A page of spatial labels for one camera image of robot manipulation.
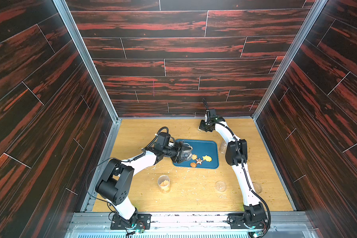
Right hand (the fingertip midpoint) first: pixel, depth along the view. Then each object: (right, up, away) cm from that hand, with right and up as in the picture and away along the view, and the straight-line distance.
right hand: (203, 126), depth 115 cm
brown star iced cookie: (-6, -24, -20) cm, 31 cm away
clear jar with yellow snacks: (-28, -32, -35) cm, 55 cm away
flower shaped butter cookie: (-9, -21, -19) cm, 30 cm away
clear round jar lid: (+27, -37, -30) cm, 55 cm away
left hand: (-13, -16, -33) cm, 39 cm away
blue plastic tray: (-1, -18, -17) cm, 25 cm away
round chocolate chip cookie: (-10, -25, -22) cm, 35 cm away
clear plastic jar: (-15, -16, -36) cm, 42 cm away
